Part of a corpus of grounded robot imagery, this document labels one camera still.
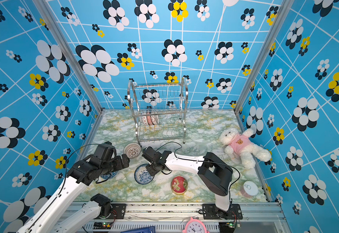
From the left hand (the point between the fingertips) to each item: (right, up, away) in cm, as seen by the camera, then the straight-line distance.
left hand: (125, 161), depth 76 cm
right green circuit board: (+54, -30, -5) cm, 62 cm away
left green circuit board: (-11, -32, -3) cm, 34 cm away
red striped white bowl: (+13, +22, +21) cm, 33 cm away
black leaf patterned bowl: (+10, +21, +22) cm, 32 cm away
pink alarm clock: (+36, -29, -8) cm, 46 cm away
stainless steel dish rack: (+15, +29, +25) cm, 41 cm away
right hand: (+13, -7, +10) cm, 18 cm away
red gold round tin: (+29, -14, +4) cm, 32 cm away
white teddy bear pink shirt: (+67, +7, +13) cm, 69 cm away
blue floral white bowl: (+7, -11, +9) cm, 16 cm away
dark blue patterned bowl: (-3, -3, -12) cm, 13 cm away
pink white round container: (+65, -15, 0) cm, 67 cm away
